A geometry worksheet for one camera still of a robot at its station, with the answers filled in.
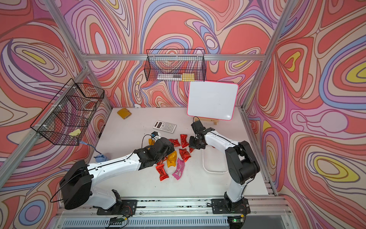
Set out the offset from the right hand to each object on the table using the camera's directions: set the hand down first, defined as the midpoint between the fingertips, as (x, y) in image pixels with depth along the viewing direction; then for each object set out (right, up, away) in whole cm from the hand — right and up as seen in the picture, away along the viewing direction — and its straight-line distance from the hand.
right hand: (193, 149), depth 92 cm
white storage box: (+13, -7, -1) cm, 15 cm away
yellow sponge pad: (-56, +25, +25) cm, 66 cm away
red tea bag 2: (-6, -3, -2) cm, 7 cm away
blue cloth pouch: (-55, -3, -9) cm, 56 cm away
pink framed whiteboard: (+15, +33, +10) cm, 38 cm away
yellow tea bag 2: (-28, +4, +4) cm, 29 cm away
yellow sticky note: (-61, +12, -20) cm, 66 cm away
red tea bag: (-6, +4, +6) cm, 9 cm away
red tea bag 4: (-21, -8, -6) cm, 23 cm away
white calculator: (-21, +14, +14) cm, 29 cm away
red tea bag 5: (-1, 0, -1) cm, 2 cm away
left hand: (-11, +4, -9) cm, 15 cm away
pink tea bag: (-10, -12, -11) cm, 19 cm away
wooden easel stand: (+18, +18, +15) cm, 30 cm away
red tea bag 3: (-18, -13, -9) cm, 24 cm away
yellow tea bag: (-14, -5, -5) cm, 15 cm away
